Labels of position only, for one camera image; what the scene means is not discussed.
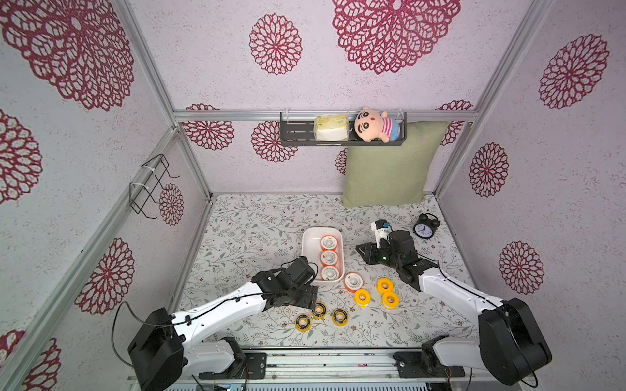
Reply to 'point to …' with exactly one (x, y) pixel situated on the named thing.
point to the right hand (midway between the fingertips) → (357, 244)
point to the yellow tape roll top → (384, 285)
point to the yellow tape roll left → (362, 297)
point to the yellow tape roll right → (390, 300)
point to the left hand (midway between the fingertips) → (305, 297)
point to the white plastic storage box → (310, 248)
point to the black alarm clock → (426, 226)
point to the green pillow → (393, 175)
